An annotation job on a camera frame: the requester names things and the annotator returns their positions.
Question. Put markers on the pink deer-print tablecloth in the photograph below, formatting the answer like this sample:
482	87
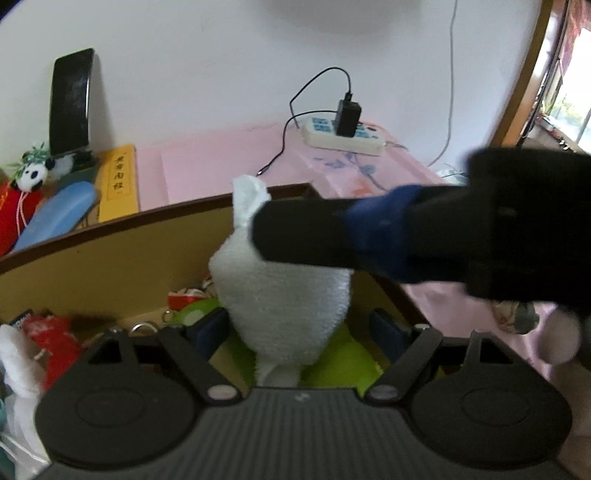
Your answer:
205	165

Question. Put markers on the white plush toy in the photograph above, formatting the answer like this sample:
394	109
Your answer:
284	313

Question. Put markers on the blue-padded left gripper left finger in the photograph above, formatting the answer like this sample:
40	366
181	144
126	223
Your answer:
209	333

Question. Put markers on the blue glasses case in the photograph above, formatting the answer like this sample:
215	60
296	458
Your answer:
58	215

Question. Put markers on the yellow book with characters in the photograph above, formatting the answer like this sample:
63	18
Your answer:
117	183

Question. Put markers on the brown cardboard box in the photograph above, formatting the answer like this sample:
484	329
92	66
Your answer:
126	267

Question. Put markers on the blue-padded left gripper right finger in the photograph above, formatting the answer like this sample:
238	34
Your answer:
393	339

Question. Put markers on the lime green mesh puff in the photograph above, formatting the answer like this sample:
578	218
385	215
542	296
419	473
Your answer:
344	363

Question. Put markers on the black plug-in charger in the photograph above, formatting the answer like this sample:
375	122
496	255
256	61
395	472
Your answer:
347	117

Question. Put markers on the wooden door frame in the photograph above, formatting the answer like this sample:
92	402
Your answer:
541	56

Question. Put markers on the red fluffy pompom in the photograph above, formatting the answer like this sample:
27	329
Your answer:
54	336

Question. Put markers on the small panda plush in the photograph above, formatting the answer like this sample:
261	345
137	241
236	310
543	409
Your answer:
38	167

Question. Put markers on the green round-faced plush doll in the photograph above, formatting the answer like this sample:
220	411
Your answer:
195	311

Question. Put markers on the black phone on stand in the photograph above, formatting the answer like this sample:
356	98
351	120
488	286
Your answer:
69	103

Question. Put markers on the white mesh bath puff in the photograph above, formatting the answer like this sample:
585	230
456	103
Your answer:
22	378

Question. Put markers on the white power strip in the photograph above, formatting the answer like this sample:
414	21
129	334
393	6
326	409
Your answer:
319	132

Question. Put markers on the red plush pouch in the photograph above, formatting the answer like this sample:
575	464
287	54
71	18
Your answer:
16	211

